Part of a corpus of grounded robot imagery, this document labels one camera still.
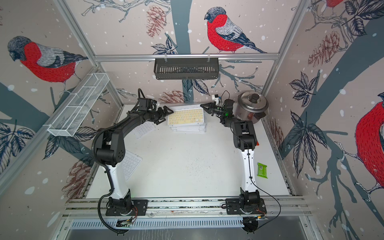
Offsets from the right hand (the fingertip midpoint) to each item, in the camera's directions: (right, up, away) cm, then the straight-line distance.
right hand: (202, 105), depth 99 cm
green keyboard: (-8, -16, +4) cm, 18 cm away
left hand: (-20, -4, -3) cm, 21 cm away
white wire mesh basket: (-68, -10, -28) cm, 74 cm away
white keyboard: (-41, -16, +5) cm, 45 cm away
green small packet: (+34, -39, -15) cm, 53 cm away
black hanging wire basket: (-11, +28, +8) cm, 31 cm away
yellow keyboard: (-11, -8, -2) cm, 13 cm away
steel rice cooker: (+32, +2, -2) cm, 32 cm away
